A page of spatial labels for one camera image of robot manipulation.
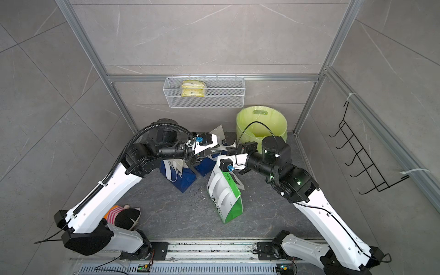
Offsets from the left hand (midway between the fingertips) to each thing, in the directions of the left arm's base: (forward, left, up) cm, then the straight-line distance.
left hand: (218, 143), depth 57 cm
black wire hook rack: (-12, -56, -10) cm, 58 cm away
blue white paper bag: (+5, +21, -27) cm, 34 cm away
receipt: (+24, 0, -19) cm, 30 cm away
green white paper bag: (-10, -2, -20) cm, 22 cm away
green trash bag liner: (+34, -31, -19) cm, 50 cm away
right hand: (+1, -5, -1) cm, 5 cm away
